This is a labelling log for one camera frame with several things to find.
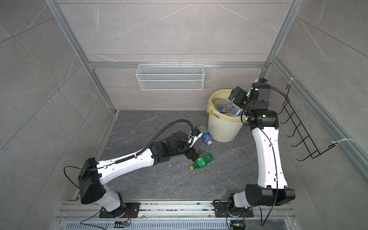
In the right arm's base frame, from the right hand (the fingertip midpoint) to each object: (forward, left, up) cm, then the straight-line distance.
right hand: (238, 93), depth 68 cm
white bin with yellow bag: (0, +2, -28) cm, 28 cm away
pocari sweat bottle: (+12, +2, -24) cm, 27 cm away
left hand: (-15, +19, -19) cm, 31 cm away
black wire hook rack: (-14, -30, -12) cm, 35 cm away
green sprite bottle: (-19, +17, -38) cm, 45 cm away
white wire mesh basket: (+35, +47, -12) cm, 60 cm away
